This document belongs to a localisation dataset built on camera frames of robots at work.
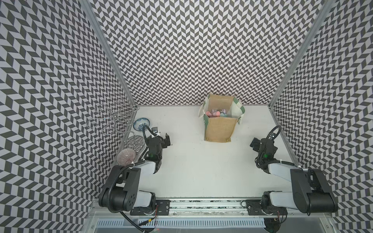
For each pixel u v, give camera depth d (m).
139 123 1.03
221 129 0.89
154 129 0.77
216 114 0.99
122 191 0.42
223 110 1.04
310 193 0.43
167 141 0.84
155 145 0.67
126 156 0.89
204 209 0.74
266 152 0.69
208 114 1.03
